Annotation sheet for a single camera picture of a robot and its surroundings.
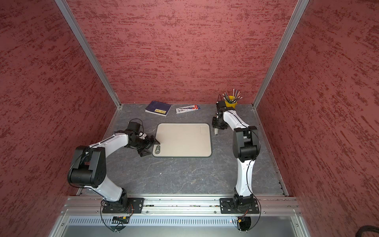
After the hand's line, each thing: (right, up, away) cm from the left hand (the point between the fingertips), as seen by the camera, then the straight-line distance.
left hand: (155, 149), depth 90 cm
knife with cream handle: (+39, +11, +7) cm, 41 cm away
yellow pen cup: (+52, +29, +17) cm, 62 cm away
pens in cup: (+56, +36, +20) cm, 69 cm away
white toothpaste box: (+18, +27, +27) cm, 43 cm away
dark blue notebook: (-5, +28, +28) cm, 40 cm away
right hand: (+39, +13, +11) cm, 43 cm away
